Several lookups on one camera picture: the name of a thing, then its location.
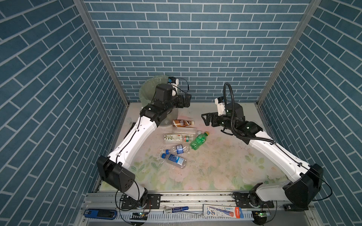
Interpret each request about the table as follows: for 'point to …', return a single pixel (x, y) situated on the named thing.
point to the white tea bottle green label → (175, 139)
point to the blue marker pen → (175, 209)
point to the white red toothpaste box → (222, 211)
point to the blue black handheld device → (100, 213)
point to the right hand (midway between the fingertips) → (207, 113)
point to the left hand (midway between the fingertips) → (185, 95)
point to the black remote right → (289, 207)
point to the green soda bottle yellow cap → (199, 141)
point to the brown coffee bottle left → (182, 123)
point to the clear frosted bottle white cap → (185, 130)
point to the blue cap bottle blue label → (178, 161)
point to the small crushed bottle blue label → (180, 149)
